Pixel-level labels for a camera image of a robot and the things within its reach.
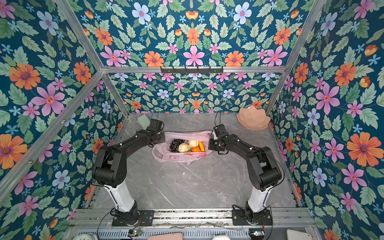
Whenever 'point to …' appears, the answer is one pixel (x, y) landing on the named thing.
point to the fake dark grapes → (174, 145)
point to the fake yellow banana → (202, 146)
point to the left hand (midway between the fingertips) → (162, 133)
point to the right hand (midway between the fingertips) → (210, 144)
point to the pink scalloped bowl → (252, 117)
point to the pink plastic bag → (162, 152)
